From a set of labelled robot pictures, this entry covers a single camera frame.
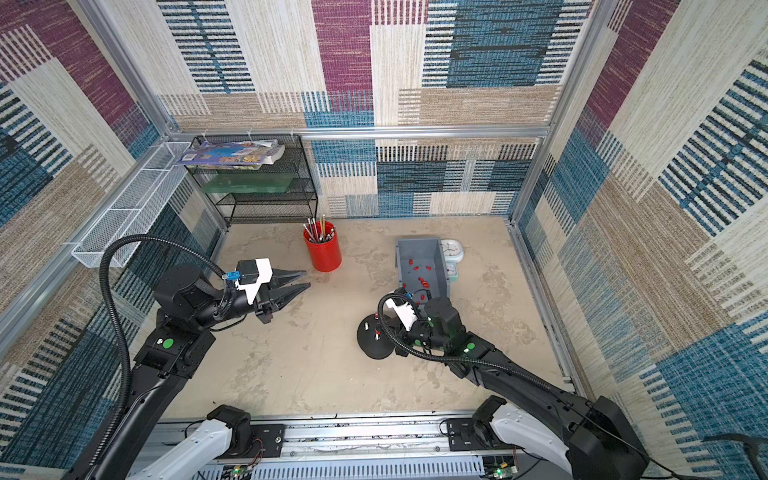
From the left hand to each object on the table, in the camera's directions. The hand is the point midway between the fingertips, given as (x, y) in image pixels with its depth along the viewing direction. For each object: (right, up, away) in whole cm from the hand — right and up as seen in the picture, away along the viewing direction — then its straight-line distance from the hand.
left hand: (305, 277), depth 59 cm
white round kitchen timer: (+39, +5, +49) cm, 63 cm away
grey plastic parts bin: (+28, -2, +47) cm, 55 cm away
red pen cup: (-5, +6, +38) cm, 39 cm away
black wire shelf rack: (-19, +23, +60) cm, 67 cm away
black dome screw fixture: (+12, -19, +22) cm, 32 cm away
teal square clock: (+38, -2, +43) cm, 57 cm away
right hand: (+15, -15, +18) cm, 27 cm away
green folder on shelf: (-27, +26, +35) cm, 52 cm away
